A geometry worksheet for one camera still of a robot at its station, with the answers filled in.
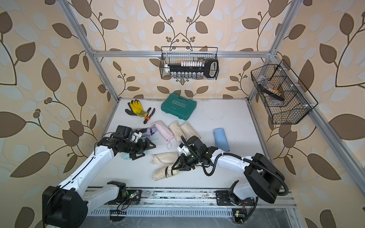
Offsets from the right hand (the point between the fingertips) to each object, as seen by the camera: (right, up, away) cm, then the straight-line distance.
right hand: (174, 169), depth 75 cm
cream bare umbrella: (-5, -2, 0) cm, 5 cm away
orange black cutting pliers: (-24, +26, +34) cm, 48 cm away
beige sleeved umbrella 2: (+8, +17, +22) cm, 29 cm away
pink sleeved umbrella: (-8, +17, +21) cm, 28 cm away
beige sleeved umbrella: (-1, +18, +23) cm, 29 cm away
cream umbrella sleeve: (-6, +2, +13) cm, 14 cm away
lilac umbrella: (-19, +17, +22) cm, 33 cm away
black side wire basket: (+59, +37, -1) cm, 70 cm away
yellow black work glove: (-34, +33, +37) cm, 60 cm away
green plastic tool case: (0, +35, +36) cm, 51 cm away
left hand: (-15, +10, +4) cm, 18 cm away
